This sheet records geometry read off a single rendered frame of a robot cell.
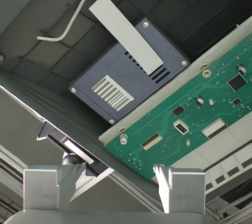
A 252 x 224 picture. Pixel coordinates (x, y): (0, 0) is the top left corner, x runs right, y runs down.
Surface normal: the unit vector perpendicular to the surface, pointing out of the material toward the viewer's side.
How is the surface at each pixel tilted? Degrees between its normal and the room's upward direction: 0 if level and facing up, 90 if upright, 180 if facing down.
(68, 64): 90
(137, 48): 90
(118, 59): 90
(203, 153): 90
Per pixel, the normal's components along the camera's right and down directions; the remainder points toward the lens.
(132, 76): -0.02, 0.54
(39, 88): 0.71, -0.59
